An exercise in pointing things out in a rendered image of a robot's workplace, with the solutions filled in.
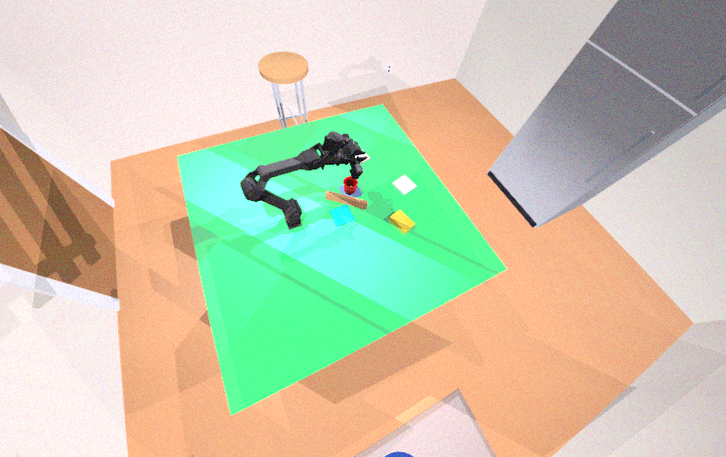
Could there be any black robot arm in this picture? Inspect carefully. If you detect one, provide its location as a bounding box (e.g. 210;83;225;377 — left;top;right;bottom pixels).
240;131;361;229

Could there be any wooden flat bar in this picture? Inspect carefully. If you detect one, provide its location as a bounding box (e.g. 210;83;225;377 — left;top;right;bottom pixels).
325;190;368;209

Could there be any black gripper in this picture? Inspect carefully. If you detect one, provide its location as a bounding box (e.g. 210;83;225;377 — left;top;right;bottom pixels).
336;133;368;179

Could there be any yellow box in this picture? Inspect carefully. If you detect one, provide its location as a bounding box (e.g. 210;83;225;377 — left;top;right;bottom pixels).
389;209;415;234

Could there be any red cup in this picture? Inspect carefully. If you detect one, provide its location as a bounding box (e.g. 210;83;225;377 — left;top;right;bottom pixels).
343;176;358;194

